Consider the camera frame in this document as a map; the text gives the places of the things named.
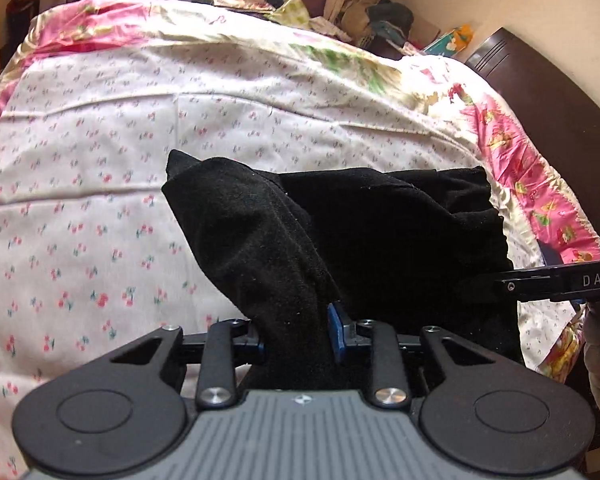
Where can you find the pink floral quilt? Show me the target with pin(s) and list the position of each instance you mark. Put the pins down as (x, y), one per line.
(130, 15)

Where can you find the printed plastic bags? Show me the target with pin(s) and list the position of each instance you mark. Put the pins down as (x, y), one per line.
(240, 0)

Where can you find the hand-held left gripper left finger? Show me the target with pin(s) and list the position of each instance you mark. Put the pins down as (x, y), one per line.
(250, 347)

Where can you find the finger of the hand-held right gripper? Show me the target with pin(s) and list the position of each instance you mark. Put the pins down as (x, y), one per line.
(530, 284)

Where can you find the pile of clothes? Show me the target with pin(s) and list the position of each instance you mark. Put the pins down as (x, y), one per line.
(390, 17)

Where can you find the dark wooden headboard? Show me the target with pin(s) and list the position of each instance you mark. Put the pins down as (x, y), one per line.
(555, 110)

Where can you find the cherry print bed sheet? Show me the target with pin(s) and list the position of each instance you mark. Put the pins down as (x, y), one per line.
(105, 160)

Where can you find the colourful printed box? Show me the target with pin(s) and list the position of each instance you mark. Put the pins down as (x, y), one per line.
(452, 40)

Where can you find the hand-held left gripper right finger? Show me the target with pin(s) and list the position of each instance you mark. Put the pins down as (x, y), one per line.
(336, 335)

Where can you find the black pants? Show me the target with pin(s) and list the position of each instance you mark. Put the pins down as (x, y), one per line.
(380, 240)

